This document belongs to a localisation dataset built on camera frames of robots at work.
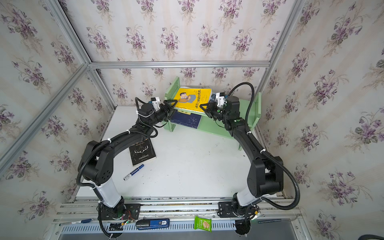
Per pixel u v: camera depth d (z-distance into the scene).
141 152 0.93
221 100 0.75
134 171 0.85
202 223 0.69
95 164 0.47
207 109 0.78
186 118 0.93
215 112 0.70
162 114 0.76
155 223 0.66
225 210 0.73
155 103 0.80
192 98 0.83
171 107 0.75
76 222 0.70
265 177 0.43
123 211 0.71
